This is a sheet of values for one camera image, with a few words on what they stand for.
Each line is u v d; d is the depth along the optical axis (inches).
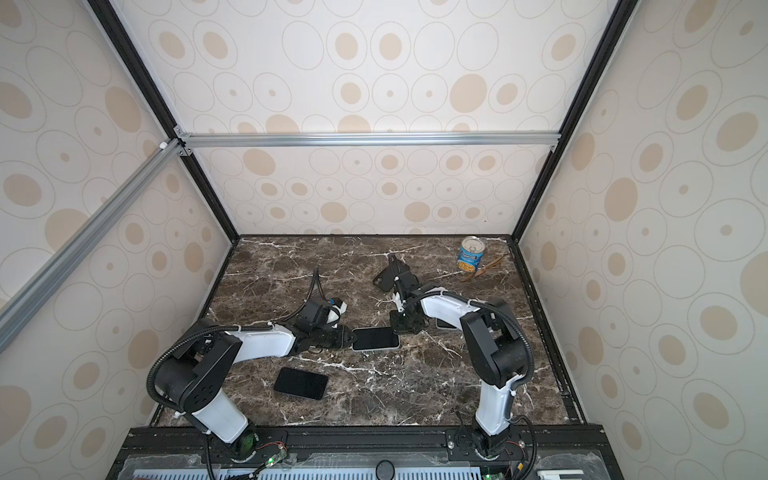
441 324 37.0
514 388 20.6
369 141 37.2
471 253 40.4
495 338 20.4
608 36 28.0
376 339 36.5
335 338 32.2
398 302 29.9
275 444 28.8
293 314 29.3
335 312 30.3
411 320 31.5
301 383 33.8
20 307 20.2
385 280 41.8
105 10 26.4
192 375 18.1
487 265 44.3
